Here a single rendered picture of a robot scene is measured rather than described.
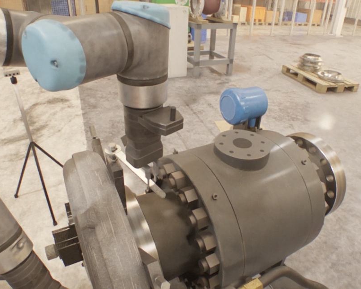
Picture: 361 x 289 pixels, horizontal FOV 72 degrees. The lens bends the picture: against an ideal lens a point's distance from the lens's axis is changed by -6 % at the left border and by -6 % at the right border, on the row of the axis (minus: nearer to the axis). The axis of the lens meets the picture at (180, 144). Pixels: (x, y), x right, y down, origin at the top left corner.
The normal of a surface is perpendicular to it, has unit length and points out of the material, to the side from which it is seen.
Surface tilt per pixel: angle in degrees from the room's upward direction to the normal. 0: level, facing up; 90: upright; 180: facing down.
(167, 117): 5
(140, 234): 32
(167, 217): 22
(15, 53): 112
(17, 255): 67
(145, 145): 103
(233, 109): 90
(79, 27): 39
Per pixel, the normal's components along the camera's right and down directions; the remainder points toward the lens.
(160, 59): 0.76, 0.42
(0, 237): 0.73, -0.04
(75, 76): 0.62, 0.74
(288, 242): 0.46, 0.32
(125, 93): -0.56, 0.46
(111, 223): 0.22, -0.52
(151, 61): 0.43, 0.54
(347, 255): 0.02, -0.85
